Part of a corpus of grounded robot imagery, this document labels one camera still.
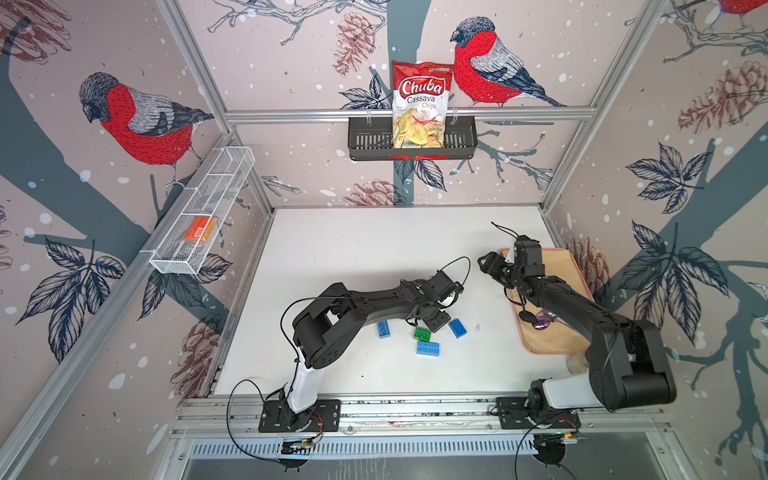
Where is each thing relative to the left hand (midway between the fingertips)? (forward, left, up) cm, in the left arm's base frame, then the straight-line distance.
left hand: (444, 311), depth 89 cm
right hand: (+14, -13, +7) cm, 20 cm away
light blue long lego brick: (-11, +5, -1) cm, 12 cm away
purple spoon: (-3, -30, -2) cm, 30 cm away
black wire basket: (+46, +22, +31) cm, 60 cm away
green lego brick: (-6, +7, -2) cm, 9 cm away
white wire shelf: (+15, +67, +28) cm, 74 cm away
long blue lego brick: (-4, +19, -2) cm, 19 cm away
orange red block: (+8, +64, +30) cm, 71 cm away
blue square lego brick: (-5, -4, -1) cm, 6 cm away
